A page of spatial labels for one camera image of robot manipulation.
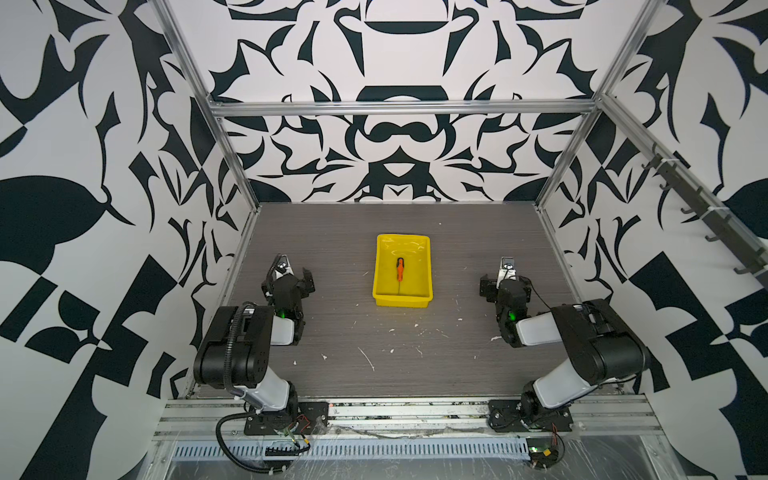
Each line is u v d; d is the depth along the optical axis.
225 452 0.67
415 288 0.97
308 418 0.73
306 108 0.93
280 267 0.79
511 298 0.72
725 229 0.55
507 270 0.80
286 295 0.71
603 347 0.46
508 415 0.74
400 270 1.00
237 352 0.43
